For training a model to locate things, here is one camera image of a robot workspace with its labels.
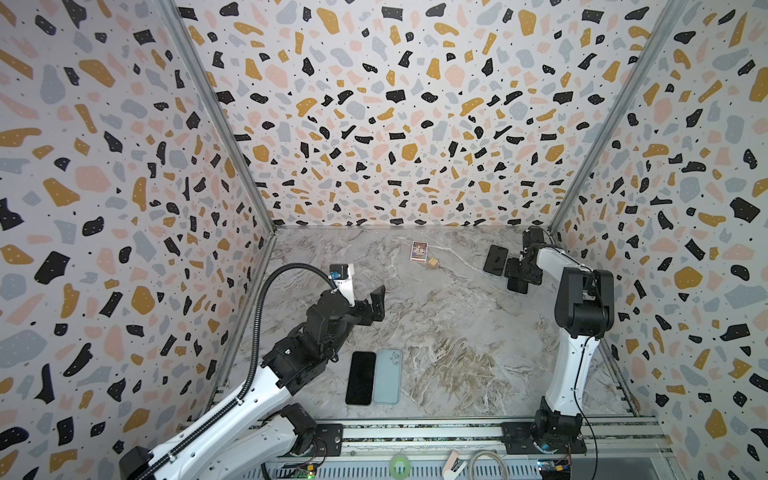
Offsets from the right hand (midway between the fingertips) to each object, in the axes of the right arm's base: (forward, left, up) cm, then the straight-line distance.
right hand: (516, 266), depth 106 cm
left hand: (-26, +48, +27) cm, 60 cm away
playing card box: (+8, +34, -2) cm, 35 cm away
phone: (-38, +51, -2) cm, 64 cm away
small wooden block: (+3, +29, -2) cm, 29 cm away
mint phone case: (-38, +44, -2) cm, 58 cm away
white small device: (-58, +28, 0) cm, 65 cm away
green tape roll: (-57, +40, -2) cm, 70 cm away
